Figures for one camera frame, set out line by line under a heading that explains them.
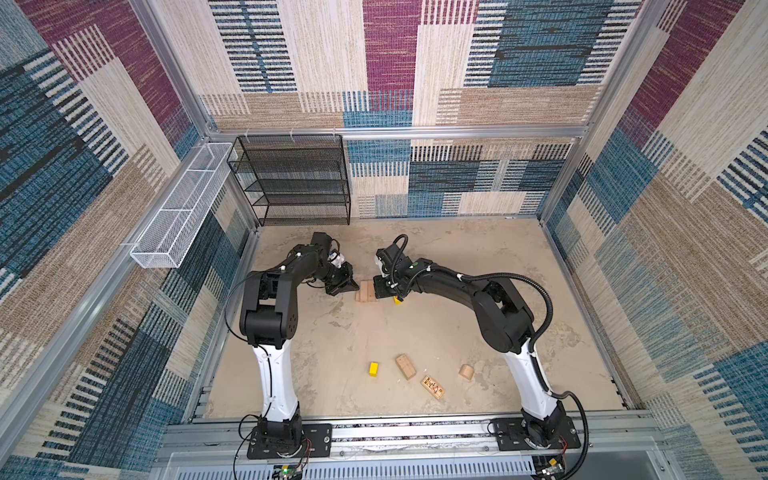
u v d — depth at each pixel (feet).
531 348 1.92
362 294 3.20
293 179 3.56
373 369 2.72
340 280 2.93
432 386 2.66
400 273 2.49
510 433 2.39
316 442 2.40
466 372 2.76
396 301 2.67
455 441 2.45
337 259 2.95
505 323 1.87
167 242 2.32
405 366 2.72
